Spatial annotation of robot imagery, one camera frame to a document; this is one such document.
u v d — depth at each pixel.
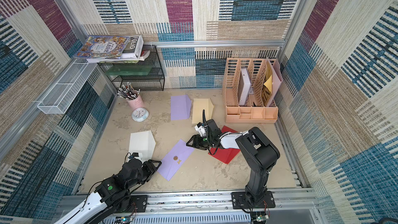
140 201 0.75
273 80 0.87
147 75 0.95
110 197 0.56
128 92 0.97
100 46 0.81
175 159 0.87
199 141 0.82
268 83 0.89
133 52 0.79
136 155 0.77
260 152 0.49
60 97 0.71
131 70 1.05
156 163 0.79
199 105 1.13
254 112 0.99
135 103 1.05
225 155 0.89
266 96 0.98
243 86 0.94
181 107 1.11
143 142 0.95
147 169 0.71
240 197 0.74
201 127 0.88
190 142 0.87
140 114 1.04
